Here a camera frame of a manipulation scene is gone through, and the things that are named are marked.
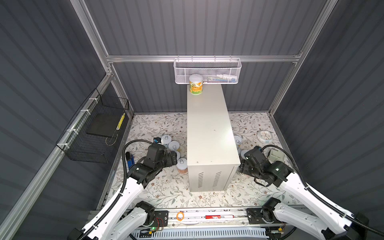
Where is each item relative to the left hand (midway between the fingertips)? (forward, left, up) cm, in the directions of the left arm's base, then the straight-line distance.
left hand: (170, 155), depth 78 cm
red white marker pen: (-27, -24, -16) cm, 40 cm away
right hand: (-8, -40, -4) cm, 41 cm away
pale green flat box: (+2, -63, -10) cm, 64 cm away
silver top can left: (+19, +5, -12) cm, 23 cm away
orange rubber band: (-27, -4, -17) cm, 32 cm away
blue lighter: (+5, +25, -12) cm, 28 cm away
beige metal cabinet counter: (-11, -20, +17) cm, 28 cm away
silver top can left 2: (+13, 0, -11) cm, 17 cm away
